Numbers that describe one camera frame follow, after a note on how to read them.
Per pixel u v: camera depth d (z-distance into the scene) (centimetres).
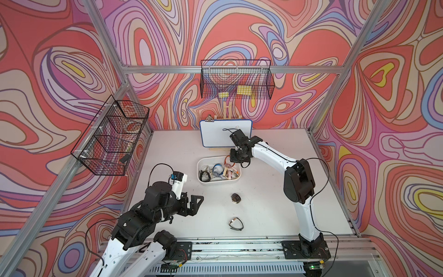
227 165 91
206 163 99
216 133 97
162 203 49
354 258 73
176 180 57
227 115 93
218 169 100
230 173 94
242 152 71
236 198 85
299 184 55
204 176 95
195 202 58
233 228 80
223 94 82
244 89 90
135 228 42
